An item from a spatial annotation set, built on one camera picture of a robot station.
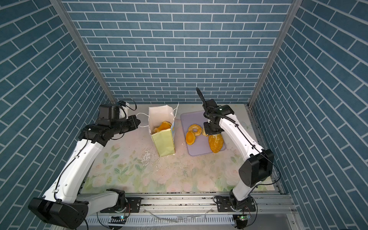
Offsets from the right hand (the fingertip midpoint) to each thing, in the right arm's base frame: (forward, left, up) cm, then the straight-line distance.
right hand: (210, 129), depth 82 cm
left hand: (-4, +36, +11) cm, 38 cm away
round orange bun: (+3, +12, -15) cm, 20 cm away
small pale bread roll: (-6, +4, +6) cm, 9 cm away
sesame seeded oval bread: (0, -5, -13) cm, 14 cm away
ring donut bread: (+15, +10, -17) cm, 25 cm away
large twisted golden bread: (+4, +28, -3) cm, 29 cm away
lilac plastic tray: (+23, +14, -19) cm, 33 cm away
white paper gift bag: (-8, +26, -3) cm, 27 cm away
